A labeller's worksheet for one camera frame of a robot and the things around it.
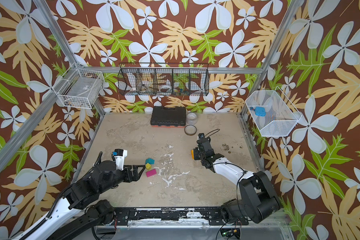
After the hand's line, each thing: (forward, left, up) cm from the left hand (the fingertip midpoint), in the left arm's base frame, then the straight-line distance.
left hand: (139, 165), depth 71 cm
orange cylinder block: (+14, -28, -14) cm, 34 cm away
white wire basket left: (+42, +38, +13) cm, 58 cm away
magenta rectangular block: (+4, -3, -19) cm, 20 cm away
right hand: (+17, -31, -12) cm, 37 cm away
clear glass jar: (+49, -30, -19) cm, 60 cm away
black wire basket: (+55, -9, +11) cm, 57 cm away
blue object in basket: (+31, -66, +7) cm, 73 cm away
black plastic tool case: (+49, -11, -18) cm, 53 cm away
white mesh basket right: (+27, -73, +8) cm, 78 cm away
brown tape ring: (+37, -28, -19) cm, 50 cm away
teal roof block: (+12, -1, -19) cm, 22 cm away
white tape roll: (+52, -10, +7) cm, 54 cm away
